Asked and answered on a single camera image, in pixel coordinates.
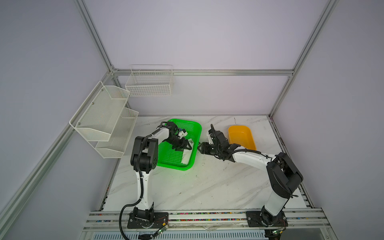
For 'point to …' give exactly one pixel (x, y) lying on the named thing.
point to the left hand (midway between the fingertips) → (187, 149)
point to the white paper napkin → (187, 153)
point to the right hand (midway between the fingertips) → (198, 148)
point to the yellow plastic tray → (242, 135)
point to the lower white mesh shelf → (114, 147)
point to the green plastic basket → (170, 158)
